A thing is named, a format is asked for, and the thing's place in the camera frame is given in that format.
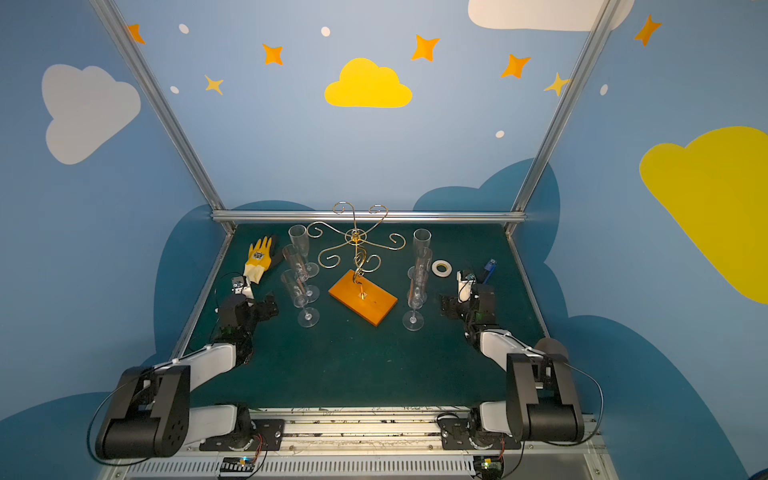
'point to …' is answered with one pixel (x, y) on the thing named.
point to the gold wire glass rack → (356, 290)
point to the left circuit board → (238, 464)
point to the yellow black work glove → (262, 257)
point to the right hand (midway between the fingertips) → (459, 291)
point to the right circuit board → (489, 466)
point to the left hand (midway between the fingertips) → (254, 295)
